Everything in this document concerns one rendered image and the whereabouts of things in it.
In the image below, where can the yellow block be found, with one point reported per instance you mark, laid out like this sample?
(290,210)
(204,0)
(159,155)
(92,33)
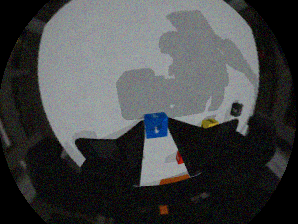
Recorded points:
(208,123)

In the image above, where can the blue block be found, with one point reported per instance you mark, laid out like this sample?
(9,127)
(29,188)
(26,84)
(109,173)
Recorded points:
(156,125)

